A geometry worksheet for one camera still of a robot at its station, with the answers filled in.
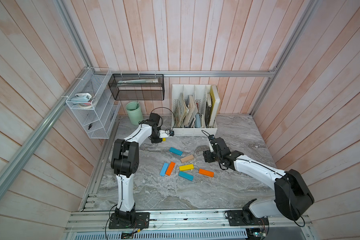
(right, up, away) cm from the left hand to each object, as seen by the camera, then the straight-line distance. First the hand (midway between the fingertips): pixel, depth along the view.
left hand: (158, 137), depth 101 cm
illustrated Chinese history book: (+16, +17, -2) cm, 23 cm away
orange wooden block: (+9, -19, -10) cm, 23 cm away
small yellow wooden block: (+4, -1, 0) cm, 4 cm away
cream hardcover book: (+38, +29, -3) cm, 47 cm away
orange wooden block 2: (+32, -22, -11) cm, 40 cm away
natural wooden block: (+19, -14, -5) cm, 24 cm away
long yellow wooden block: (+19, -19, -8) cm, 28 cm away
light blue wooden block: (+5, -19, -10) cm, 22 cm away
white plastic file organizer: (+25, +20, -2) cm, 32 cm away
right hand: (+32, -8, -10) cm, 35 cm away
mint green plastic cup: (-18, +18, +7) cm, 26 cm away
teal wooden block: (+12, -10, -2) cm, 16 cm away
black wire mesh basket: (-15, +35, +1) cm, 38 cm away
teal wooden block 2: (+18, -23, -13) cm, 32 cm away
